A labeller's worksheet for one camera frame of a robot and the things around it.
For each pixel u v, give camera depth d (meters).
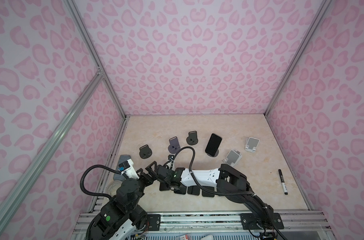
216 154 0.93
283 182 0.85
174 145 0.97
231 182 0.54
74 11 0.69
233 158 0.90
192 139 1.01
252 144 0.95
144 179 0.60
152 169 0.62
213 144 0.91
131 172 0.61
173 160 0.80
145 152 0.95
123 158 0.93
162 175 0.66
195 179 0.56
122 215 0.49
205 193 0.49
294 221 0.75
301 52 0.84
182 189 0.84
